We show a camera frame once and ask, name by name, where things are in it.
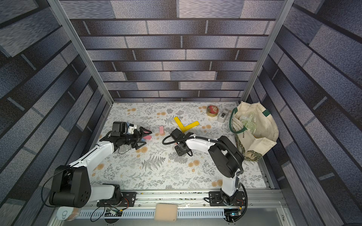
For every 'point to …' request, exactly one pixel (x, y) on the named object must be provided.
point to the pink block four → (161, 130)
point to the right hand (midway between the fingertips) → (182, 148)
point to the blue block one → (131, 125)
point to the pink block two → (149, 137)
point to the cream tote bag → (255, 129)
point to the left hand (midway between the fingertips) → (149, 136)
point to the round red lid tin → (212, 110)
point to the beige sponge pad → (166, 212)
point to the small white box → (223, 115)
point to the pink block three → (176, 144)
